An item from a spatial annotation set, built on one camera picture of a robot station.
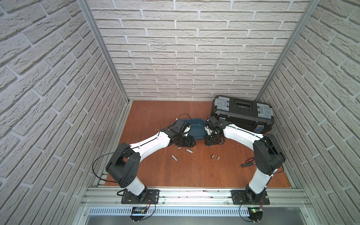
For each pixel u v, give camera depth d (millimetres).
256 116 871
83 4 685
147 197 723
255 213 707
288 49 854
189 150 897
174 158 873
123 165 431
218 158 873
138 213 712
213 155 887
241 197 731
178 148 909
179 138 665
